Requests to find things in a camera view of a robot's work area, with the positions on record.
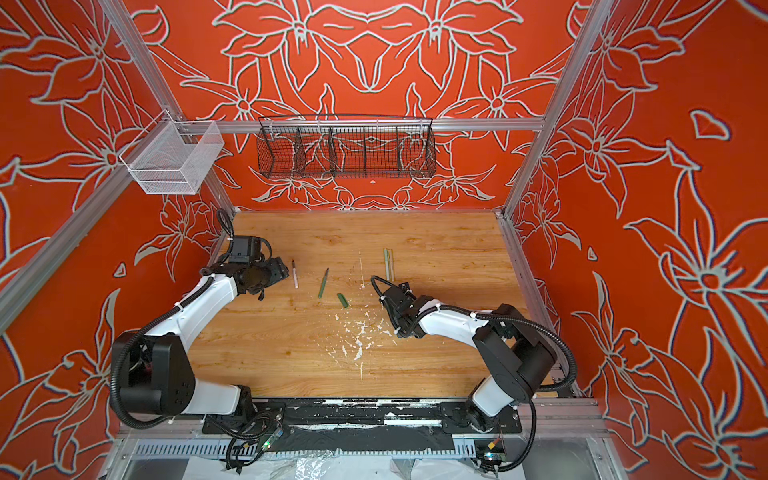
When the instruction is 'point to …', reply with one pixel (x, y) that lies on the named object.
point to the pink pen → (295, 278)
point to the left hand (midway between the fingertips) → (277, 270)
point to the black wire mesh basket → (345, 146)
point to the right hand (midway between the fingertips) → (405, 323)
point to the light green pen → (387, 263)
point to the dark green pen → (323, 283)
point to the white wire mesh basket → (178, 157)
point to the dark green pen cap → (343, 300)
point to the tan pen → (391, 265)
